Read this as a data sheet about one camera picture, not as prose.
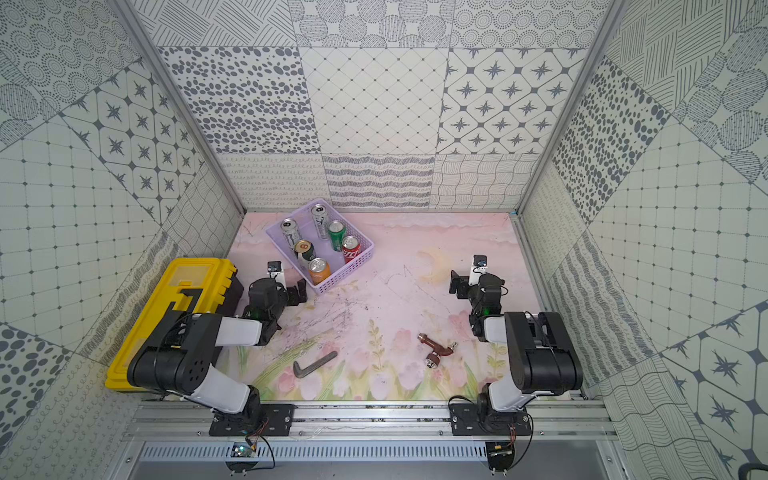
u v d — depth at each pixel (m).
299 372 0.82
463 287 0.84
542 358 0.45
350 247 0.97
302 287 0.89
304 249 0.95
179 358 0.45
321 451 0.70
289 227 0.98
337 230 1.01
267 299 0.73
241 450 0.71
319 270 0.91
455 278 0.88
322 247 1.10
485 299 0.72
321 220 1.03
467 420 0.74
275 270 0.83
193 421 0.75
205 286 0.80
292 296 0.88
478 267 0.80
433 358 0.82
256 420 0.67
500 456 0.73
